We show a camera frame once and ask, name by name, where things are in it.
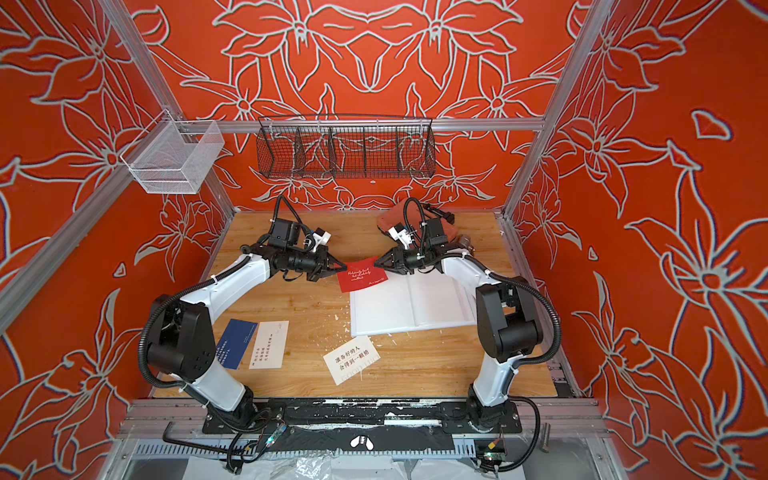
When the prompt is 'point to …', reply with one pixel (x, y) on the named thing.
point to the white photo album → (410, 300)
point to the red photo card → (361, 274)
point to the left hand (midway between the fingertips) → (347, 266)
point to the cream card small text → (270, 345)
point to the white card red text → (350, 359)
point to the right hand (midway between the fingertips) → (379, 262)
